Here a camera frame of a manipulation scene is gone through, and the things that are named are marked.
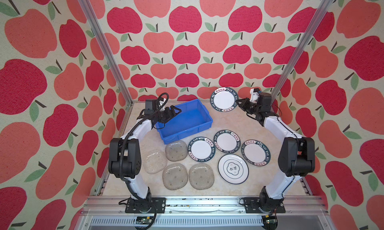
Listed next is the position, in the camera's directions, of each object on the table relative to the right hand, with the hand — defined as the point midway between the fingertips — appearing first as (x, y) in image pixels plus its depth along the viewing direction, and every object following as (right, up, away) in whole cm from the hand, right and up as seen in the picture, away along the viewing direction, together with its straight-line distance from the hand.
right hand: (239, 100), depth 91 cm
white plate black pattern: (-5, -41, -5) cm, 42 cm away
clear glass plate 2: (-39, -45, -7) cm, 60 cm away
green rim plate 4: (+12, -33, +3) cm, 35 cm away
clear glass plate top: (-39, -32, +3) cm, 51 cm away
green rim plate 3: (-23, -32, +4) cm, 39 cm away
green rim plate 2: (-6, -27, +8) cm, 29 cm away
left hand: (-37, -9, -1) cm, 38 cm away
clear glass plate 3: (-24, -45, -6) cm, 51 cm away
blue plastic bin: (-27, -10, +21) cm, 36 cm away
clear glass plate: (-52, -38, 0) cm, 65 cm away
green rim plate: (-9, +1, +5) cm, 10 cm away
